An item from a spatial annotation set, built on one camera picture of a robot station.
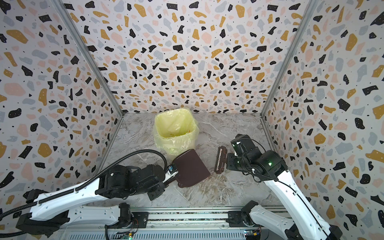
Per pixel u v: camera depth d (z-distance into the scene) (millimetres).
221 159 780
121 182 422
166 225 731
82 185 401
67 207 402
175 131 997
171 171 554
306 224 369
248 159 455
